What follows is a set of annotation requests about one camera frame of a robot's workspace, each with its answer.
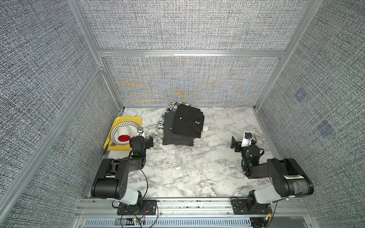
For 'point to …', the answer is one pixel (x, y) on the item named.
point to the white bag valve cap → (205, 128)
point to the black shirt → (188, 120)
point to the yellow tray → (109, 145)
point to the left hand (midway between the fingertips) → (144, 134)
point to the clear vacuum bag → (187, 171)
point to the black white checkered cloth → (172, 108)
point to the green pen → (105, 150)
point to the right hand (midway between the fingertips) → (241, 133)
